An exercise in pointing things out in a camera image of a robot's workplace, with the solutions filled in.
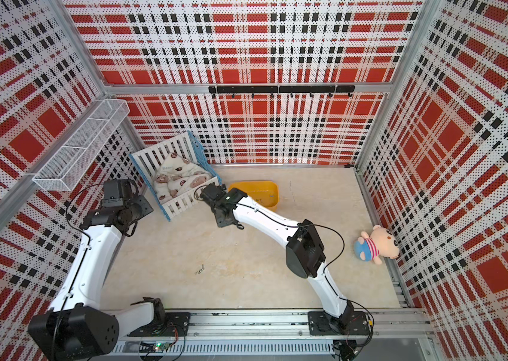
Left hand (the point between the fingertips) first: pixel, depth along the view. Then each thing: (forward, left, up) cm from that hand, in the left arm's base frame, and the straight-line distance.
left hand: (146, 206), depth 79 cm
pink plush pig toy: (-8, -86, -14) cm, 88 cm away
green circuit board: (-40, -10, -20) cm, 45 cm away
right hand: (+2, -30, -7) cm, 31 cm away
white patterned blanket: (+33, +4, -20) cm, 39 cm away
